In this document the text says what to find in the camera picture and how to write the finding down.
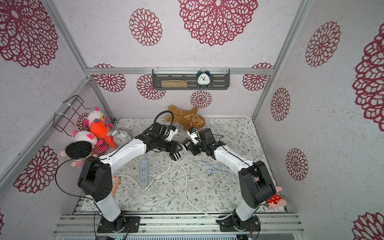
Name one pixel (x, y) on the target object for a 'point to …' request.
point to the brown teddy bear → (187, 119)
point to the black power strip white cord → (180, 154)
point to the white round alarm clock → (120, 137)
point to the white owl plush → (94, 116)
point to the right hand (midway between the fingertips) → (190, 143)
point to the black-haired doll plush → (78, 150)
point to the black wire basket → (65, 121)
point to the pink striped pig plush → (97, 147)
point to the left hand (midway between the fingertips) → (177, 147)
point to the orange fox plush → (100, 129)
